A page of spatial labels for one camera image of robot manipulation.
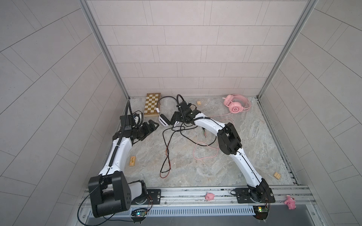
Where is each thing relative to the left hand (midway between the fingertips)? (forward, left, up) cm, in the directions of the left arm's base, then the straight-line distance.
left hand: (157, 125), depth 82 cm
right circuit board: (-40, -55, -14) cm, 69 cm away
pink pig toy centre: (-34, -29, -12) cm, 47 cm away
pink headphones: (+24, -54, -8) cm, 60 cm away
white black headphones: (+8, -2, -7) cm, 11 cm away
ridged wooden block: (+30, -27, -14) cm, 43 cm away
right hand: (+14, -9, -13) cm, 21 cm away
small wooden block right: (-24, -68, -13) cm, 73 cm away
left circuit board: (-41, +4, -10) cm, 42 cm away
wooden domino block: (-17, +14, -13) cm, 26 cm away
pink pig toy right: (-37, -69, -12) cm, 79 cm away
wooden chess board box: (+29, +10, -12) cm, 32 cm away
